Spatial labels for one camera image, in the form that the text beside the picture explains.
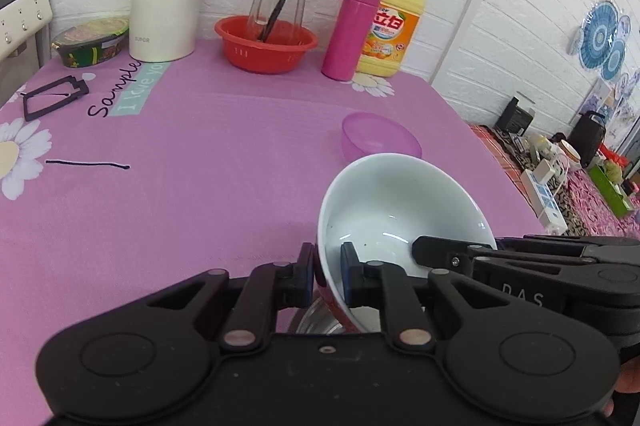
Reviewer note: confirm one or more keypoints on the black rectangular frame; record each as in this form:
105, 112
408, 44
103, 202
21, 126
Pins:
30, 109

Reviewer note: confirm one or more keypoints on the purple plastic bowl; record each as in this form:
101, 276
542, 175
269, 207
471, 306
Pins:
380, 135

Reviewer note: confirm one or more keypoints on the yellow detergent bottle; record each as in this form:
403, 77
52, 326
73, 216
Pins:
395, 30

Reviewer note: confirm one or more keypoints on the instant noodle bowl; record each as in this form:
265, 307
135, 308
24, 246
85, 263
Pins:
90, 43

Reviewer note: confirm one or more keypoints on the person's right hand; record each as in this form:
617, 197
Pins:
631, 376

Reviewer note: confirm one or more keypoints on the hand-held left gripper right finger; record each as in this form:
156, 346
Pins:
346, 278

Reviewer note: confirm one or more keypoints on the blue round wall decoration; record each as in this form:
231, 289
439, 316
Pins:
600, 38

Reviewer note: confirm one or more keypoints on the green box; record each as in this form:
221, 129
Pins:
612, 196

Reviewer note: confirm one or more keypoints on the red bowl white inside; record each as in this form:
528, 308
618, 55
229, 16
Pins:
395, 201

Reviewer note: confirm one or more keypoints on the pink floral tablecloth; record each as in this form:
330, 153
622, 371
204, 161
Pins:
200, 186

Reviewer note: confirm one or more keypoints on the black box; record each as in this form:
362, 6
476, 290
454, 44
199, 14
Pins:
515, 118

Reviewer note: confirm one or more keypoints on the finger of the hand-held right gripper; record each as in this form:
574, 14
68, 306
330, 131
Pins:
440, 253

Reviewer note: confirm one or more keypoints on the stainless steel bowl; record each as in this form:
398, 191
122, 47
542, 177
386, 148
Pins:
315, 321

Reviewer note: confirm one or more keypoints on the white power strip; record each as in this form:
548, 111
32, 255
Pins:
545, 201

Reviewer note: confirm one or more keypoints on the red plastic basket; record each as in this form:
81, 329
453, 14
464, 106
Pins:
265, 55

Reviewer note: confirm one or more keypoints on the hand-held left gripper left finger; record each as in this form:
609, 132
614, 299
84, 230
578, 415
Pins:
306, 282

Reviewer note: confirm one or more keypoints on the pink bottle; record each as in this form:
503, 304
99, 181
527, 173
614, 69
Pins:
347, 35

